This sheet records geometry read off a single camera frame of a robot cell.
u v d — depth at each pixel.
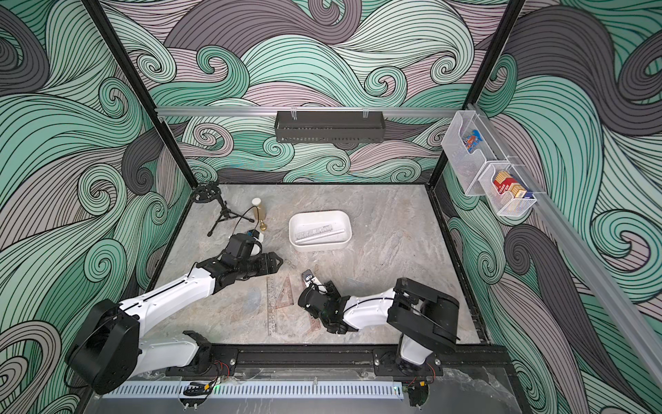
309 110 0.95
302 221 1.06
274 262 0.78
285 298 0.86
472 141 0.84
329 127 1.05
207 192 0.86
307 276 0.76
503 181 0.66
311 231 1.04
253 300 0.86
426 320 0.42
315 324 0.80
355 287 0.87
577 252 0.52
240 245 0.66
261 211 1.09
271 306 0.84
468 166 0.83
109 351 0.40
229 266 0.65
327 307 0.66
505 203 0.63
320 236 1.03
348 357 0.75
